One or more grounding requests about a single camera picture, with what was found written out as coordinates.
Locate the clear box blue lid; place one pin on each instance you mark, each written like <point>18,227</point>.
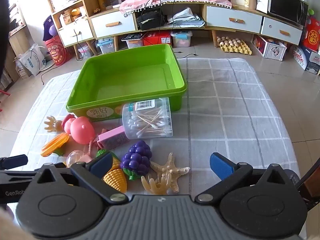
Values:
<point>105,46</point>

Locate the beige coral toy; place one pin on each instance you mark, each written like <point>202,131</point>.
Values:
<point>53,126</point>
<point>156,187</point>

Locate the yellow toy corn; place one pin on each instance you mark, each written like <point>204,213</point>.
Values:
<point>116,180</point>

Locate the clear box black items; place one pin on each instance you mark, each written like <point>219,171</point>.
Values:
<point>132,41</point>

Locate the clear cotton swab jar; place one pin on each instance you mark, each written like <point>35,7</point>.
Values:
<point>150,122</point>

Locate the white blue water carton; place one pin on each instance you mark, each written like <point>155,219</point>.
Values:
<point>302,58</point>

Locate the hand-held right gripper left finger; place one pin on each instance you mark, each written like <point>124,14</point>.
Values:
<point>101,164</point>

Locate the white plastic bag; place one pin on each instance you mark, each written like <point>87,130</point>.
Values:
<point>31,60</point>

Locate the purple toy grapes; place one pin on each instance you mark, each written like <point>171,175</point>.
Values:
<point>136,158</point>

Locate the dark brown panel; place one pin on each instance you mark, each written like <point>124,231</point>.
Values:
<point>311,182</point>

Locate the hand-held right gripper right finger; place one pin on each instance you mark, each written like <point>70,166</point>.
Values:
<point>221,165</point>

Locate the wooden tv cabinet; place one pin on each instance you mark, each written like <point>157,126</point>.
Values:
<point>200,27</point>

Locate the tray of eggs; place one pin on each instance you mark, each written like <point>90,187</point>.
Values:
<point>233,45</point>

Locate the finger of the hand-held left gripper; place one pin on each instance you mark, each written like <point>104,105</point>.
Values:
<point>13,162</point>
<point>15,174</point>

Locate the red gift box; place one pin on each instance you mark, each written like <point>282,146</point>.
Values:
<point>311,35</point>

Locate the black bag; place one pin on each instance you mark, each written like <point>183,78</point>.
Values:
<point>150,20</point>

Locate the clear pink capsule ball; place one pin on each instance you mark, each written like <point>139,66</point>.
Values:
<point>75,157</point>

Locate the orange toy pumpkin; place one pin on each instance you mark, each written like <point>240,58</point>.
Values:
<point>55,143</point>

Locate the black microwave oven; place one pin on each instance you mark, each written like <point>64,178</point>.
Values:
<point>285,6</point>

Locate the red printed bucket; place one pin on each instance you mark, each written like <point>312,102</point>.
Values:
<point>58,52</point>

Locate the purple balloon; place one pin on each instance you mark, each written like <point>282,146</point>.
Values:
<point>52,30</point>

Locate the white printed crate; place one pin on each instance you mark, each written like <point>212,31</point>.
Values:
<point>271,48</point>

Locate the pile of white papers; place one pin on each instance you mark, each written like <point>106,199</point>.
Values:
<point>185,17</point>

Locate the green plastic bin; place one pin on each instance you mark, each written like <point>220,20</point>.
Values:
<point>137,75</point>

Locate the pink plastic toy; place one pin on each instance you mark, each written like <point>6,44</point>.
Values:
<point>80,128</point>

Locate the yellow box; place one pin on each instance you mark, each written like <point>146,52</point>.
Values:
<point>100,2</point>

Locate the small clear storage box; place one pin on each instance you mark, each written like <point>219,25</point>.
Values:
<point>85,52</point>

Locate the grey checked tablecloth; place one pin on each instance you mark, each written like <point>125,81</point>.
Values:
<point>225,120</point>

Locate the pink rectangular box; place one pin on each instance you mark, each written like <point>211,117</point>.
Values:
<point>112,136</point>

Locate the red cardboard box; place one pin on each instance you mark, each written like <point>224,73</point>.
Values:
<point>156,40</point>

